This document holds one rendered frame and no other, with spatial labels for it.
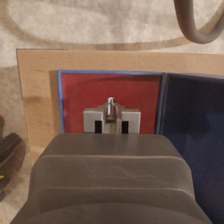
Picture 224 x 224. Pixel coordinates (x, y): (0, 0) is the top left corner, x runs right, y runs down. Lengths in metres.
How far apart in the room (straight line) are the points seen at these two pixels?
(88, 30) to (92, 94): 0.50
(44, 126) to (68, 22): 0.52
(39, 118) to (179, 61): 0.17
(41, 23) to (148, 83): 0.58
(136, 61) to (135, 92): 0.03
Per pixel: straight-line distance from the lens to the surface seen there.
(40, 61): 0.19
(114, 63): 0.18
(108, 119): 0.15
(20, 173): 0.92
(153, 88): 0.18
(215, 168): 0.19
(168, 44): 0.69
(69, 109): 0.19
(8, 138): 0.71
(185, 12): 0.34
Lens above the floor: 0.65
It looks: 73 degrees down
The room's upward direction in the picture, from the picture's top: 178 degrees clockwise
